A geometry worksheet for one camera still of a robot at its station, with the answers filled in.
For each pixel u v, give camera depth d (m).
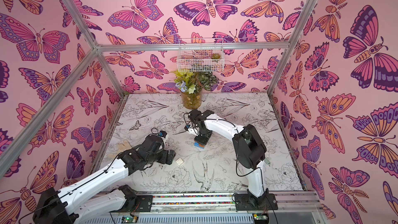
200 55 0.95
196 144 0.92
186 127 0.84
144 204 0.74
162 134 0.73
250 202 0.65
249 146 0.51
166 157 0.71
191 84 1.00
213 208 0.73
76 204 0.43
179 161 0.85
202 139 0.80
